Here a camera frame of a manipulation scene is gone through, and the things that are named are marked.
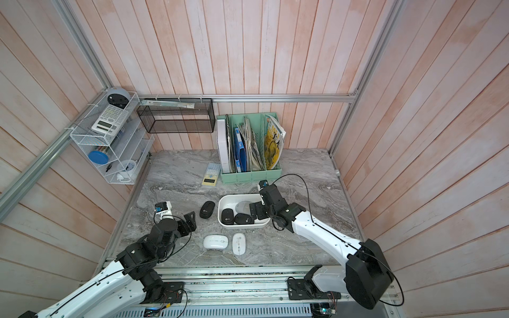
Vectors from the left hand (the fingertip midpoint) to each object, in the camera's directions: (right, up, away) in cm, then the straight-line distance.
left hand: (186, 218), depth 78 cm
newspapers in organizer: (+28, +26, +20) cm, 43 cm away
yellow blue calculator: (+4, +17, +31) cm, 36 cm away
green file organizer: (+30, +47, +28) cm, 62 cm away
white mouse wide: (+11, -12, +5) cm, 17 cm away
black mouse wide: (+22, -4, +14) cm, 26 cm away
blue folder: (+21, +28, +17) cm, 39 cm away
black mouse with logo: (+15, -2, +12) cm, 20 cm away
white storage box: (+16, +4, +18) cm, 24 cm away
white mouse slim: (+21, -12, +5) cm, 25 cm away
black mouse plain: (+5, +1, +14) cm, 15 cm away
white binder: (+13, +32, +12) cm, 37 cm away
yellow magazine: (+39, +38, +22) cm, 58 cm away
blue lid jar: (-34, +25, -2) cm, 42 cm away
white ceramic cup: (-27, +20, +5) cm, 34 cm away
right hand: (+30, +5, +6) cm, 31 cm away
